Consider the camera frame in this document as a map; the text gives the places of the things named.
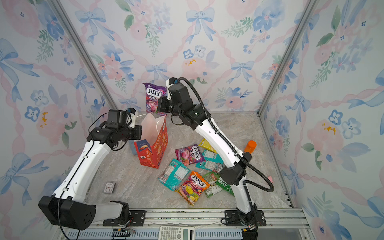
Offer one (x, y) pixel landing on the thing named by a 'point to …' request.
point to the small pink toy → (270, 178)
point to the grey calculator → (176, 233)
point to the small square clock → (109, 187)
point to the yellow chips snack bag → (205, 144)
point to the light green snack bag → (214, 188)
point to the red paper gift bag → (153, 140)
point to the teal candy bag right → (213, 161)
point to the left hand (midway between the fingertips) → (141, 129)
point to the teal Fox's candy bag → (174, 174)
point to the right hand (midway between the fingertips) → (157, 99)
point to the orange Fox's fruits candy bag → (192, 187)
